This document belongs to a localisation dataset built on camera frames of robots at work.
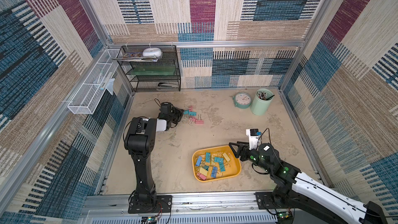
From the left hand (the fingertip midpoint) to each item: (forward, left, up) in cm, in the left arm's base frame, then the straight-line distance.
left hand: (184, 109), depth 104 cm
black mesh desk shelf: (+24, +21, +16) cm, 35 cm away
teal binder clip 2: (-2, -5, -3) cm, 6 cm away
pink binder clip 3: (+3, -4, -3) cm, 5 cm away
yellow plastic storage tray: (-34, -18, -4) cm, 39 cm away
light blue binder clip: (-34, -9, -3) cm, 35 cm away
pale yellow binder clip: (-40, -11, +1) cm, 42 cm away
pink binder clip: (-8, -10, -4) cm, 13 cm away
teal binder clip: (-33, -14, 0) cm, 35 cm away
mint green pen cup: (-1, -48, +4) cm, 49 cm away
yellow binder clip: (-32, -24, -2) cm, 40 cm away
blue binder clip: (-39, -17, -3) cm, 43 cm away
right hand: (-30, -26, +11) cm, 41 cm away
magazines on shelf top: (+16, +26, +30) cm, 43 cm away
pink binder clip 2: (-42, -10, -2) cm, 43 cm away
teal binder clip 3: (-34, -21, -3) cm, 40 cm away
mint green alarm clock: (+9, -40, -2) cm, 41 cm away
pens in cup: (-1, -48, +13) cm, 50 cm away
